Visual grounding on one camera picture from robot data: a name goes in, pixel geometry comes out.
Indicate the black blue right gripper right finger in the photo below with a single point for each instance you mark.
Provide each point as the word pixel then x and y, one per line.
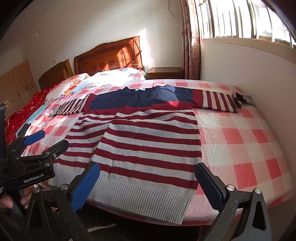
pixel 254 222

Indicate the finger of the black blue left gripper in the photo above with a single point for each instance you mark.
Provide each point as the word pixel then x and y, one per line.
pixel 47 156
pixel 20 143

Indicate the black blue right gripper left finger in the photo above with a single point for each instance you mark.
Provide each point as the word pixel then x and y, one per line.
pixel 52 213

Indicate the striped navy red grey sweater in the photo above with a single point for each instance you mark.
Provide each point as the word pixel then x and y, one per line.
pixel 146 142

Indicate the person's left hand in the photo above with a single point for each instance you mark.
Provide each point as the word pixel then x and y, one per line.
pixel 10 198

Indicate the red floral bed sheet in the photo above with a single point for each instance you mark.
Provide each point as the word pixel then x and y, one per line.
pixel 15 121

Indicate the light blue sheet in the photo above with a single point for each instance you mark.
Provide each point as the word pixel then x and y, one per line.
pixel 32 118

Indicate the beige louvered wardrobe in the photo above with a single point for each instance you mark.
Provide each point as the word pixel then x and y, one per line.
pixel 17 88

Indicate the orange floral folded quilt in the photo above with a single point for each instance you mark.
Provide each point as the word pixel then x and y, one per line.
pixel 63 87

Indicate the small dark wooden headboard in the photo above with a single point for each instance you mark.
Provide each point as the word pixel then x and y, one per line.
pixel 56 74

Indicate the light blue floral folded quilt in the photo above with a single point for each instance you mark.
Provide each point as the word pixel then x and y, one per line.
pixel 116 77

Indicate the small dark folded garment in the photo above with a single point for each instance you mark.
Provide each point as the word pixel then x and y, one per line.
pixel 240 99

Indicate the large carved wooden headboard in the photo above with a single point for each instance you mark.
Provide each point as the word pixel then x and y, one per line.
pixel 109 56

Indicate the wooden bedside table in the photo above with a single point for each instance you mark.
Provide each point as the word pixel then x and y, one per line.
pixel 164 73

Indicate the red floral curtain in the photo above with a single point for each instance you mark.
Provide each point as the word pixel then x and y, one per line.
pixel 190 40

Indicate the barred window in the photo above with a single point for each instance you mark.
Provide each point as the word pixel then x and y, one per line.
pixel 243 20

